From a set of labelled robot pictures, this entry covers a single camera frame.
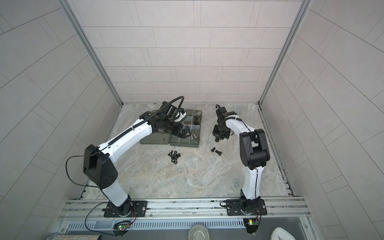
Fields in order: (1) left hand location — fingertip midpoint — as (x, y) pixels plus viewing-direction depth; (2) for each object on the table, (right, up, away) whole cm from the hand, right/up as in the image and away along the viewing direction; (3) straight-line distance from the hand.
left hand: (188, 130), depth 80 cm
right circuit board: (+30, -42, -12) cm, 53 cm away
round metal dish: (+5, -44, -14) cm, 46 cm away
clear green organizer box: (+1, -9, +15) cm, 18 cm away
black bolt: (+3, +4, +25) cm, 25 cm away
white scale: (+40, -43, -16) cm, 61 cm away
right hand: (+16, -5, +15) cm, 23 cm away
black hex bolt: (+14, -13, +12) cm, 23 cm away
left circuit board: (-28, -40, -16) cm, 51 cm away
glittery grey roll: (-46, -42, -19) cm, 65 cm away
